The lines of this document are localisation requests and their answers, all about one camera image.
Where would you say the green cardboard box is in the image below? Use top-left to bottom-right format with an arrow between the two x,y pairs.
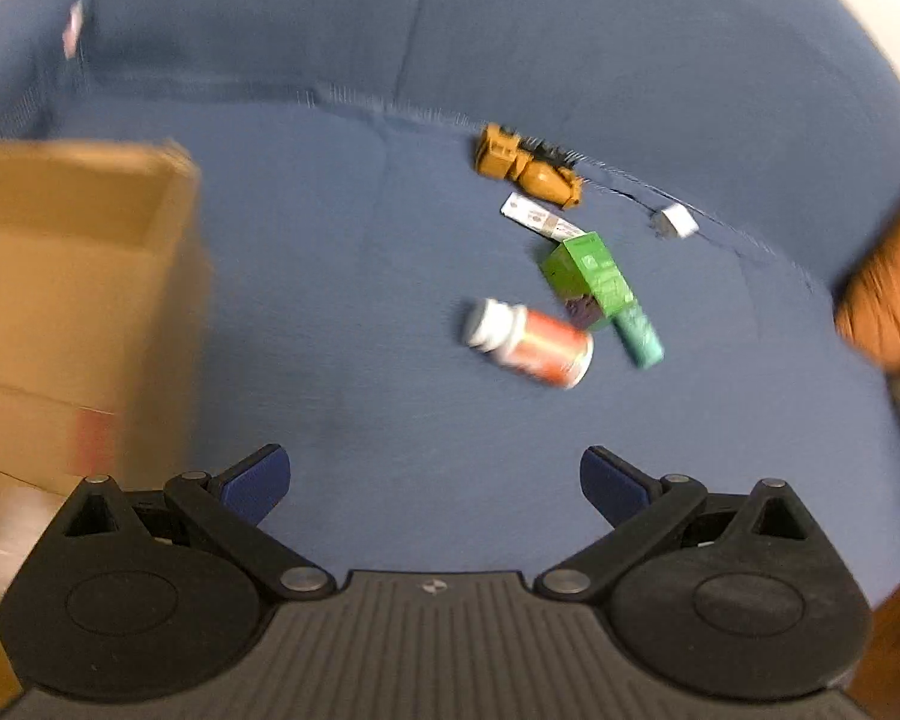
538,230 -> 636,332

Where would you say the white sachet packet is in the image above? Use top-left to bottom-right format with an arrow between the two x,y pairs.
500,192 -> 588,243

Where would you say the brown cardboard box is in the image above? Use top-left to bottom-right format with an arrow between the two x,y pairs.
0,138 -> 216,718

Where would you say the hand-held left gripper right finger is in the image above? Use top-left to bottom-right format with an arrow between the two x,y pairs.
533,446 -> 812,603

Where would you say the red white pill bottle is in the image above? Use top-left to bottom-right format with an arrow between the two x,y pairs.
462,298 -> 596,391

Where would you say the blue fabric sofa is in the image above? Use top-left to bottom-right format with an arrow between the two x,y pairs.
0,0 -> 900,616

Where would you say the orange toy mixer truck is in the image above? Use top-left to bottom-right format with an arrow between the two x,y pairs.
471,123 -> 585,212

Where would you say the small white box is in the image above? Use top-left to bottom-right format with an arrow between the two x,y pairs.
650,202 -> 701,242

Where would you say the white sofa tag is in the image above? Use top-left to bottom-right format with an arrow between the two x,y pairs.
61,0 -> 86,61

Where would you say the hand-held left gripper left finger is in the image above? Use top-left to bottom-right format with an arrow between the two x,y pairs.
58,443 -> 337,602

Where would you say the teal box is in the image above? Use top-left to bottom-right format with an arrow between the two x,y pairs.
613,300 -> 666,371

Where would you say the orange cushion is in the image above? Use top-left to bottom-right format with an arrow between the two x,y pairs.
832,175 -> 900,374

